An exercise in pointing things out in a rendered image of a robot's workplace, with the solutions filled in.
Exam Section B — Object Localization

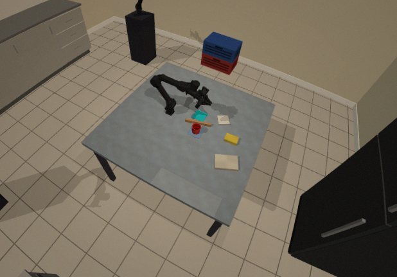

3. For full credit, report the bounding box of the red cup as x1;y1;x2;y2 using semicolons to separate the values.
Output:
192;123;201;134

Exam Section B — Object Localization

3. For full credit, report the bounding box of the yellow block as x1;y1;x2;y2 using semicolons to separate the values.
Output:
224;133;239;146

